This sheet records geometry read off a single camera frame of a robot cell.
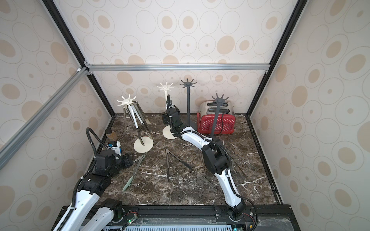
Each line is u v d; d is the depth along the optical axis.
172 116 0.71
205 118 0.96
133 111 0.71
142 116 0.78
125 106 0.70
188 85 0.81
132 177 0.85
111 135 0.97
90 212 0.49
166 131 1.10
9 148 0.51
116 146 0.68
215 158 0.56
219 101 0.72
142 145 0.87
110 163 0.57
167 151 0.96
